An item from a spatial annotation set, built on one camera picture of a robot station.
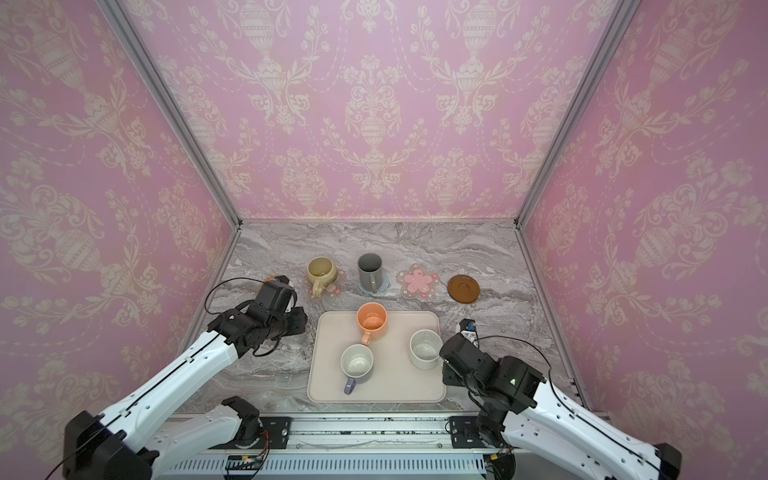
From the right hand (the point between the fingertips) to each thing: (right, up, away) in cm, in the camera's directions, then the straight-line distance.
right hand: (447, 364), depth 75 cm
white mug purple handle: (-24, -3, +10) cm, 26 cm away
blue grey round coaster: (-16, +17, +28) cm, 36 cm away
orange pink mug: (-20, +8, +18) cm, 28 cm away
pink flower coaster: (-34, +15, +25) cm, 45 cm away
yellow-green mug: (-38, +22, +27) cm, 52 cm away
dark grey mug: (-21, +23, +19) cm, 37 cm away
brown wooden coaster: (+11, +16, +26) cm, 32 cm away
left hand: (-38, +10, +5) cm, 39 cm away
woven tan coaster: (-56, +19, +30) cm, 67 cm away
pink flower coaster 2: (-5, +18, +28) cm, 34 cm away
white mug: (-4, 0, +12) cm, 13 cm away
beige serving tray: (-14, -8, +10) cm, 19 cm away
